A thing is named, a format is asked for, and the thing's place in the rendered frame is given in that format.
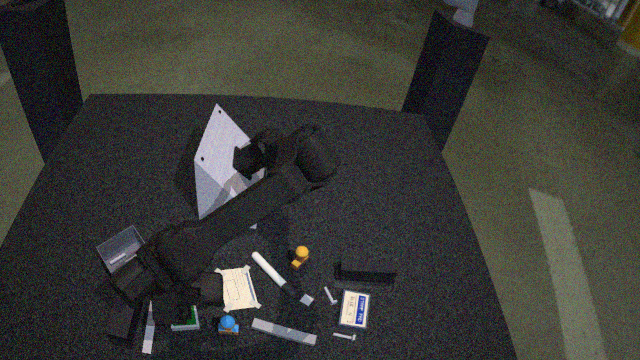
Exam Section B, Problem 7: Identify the cream paper card taped down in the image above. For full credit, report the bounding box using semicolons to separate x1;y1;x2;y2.
214;265;262;313

